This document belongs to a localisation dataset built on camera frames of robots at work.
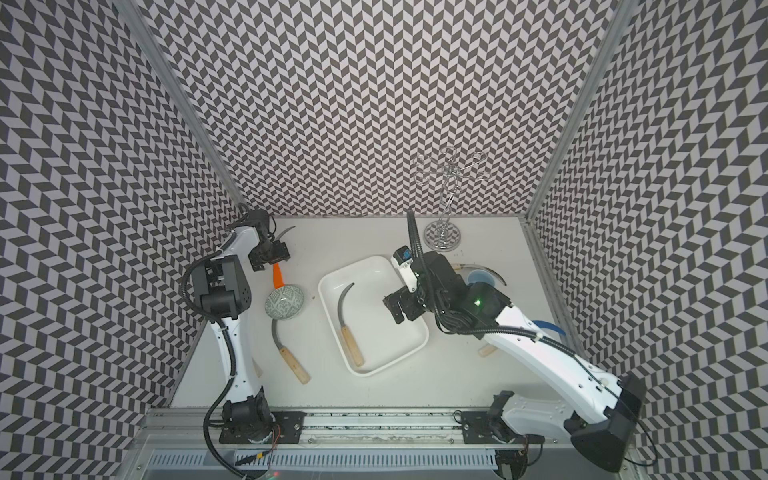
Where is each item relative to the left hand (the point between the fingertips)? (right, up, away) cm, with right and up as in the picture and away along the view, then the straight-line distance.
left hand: (277, 261), depth 105 cm
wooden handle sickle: (+15, -27, -25) cm, 40 cm away
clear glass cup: (+7, -13, -12) cm, 18 cm away
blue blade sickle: (+69, -23, -22) cm, 76 cm away
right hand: (+45, -6, -35) cm, 57 cm away
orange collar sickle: (+2, -4, -3) cm, 6 cm away
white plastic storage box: (+38, -22, -19) cm, 48 cm away
